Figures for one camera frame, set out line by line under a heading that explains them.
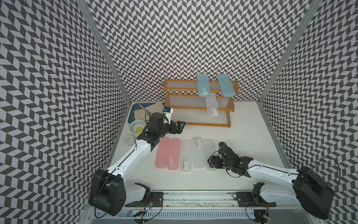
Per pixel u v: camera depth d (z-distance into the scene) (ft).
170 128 2.35
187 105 3.92
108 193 1.30
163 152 2.92
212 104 3.13
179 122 2.36
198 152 2.92
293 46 2.66
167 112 2.35
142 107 3.83
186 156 2.86
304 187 1.35
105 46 2.90
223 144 2.53
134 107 3.79
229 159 2.14
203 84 2.89
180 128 2.37
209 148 3.16
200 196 2.48
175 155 2.86
